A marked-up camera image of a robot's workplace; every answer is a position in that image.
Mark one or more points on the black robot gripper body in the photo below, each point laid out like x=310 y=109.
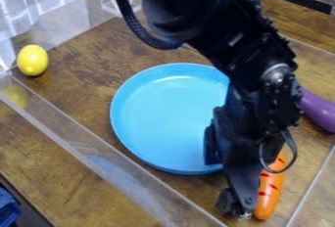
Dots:
x=250 y=129

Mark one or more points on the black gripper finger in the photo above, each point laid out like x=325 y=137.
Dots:
x=232 y=205

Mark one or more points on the orange toy carrot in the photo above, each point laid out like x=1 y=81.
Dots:
x=269 y=194

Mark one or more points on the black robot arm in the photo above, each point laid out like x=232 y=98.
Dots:
x=228 y=31

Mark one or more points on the blue round plastic tray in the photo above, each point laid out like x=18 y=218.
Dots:
x=160 y=112

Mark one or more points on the purple toy eggplant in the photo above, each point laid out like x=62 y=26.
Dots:
x=319 y=110

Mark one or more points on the blue object at corner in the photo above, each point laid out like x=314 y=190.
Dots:
x=10 y=209

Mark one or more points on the yellow toy lemon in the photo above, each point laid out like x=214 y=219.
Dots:
x=33 y=60

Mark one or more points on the clear acrylic barrier wall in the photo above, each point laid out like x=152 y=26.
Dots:
x=64 y=158

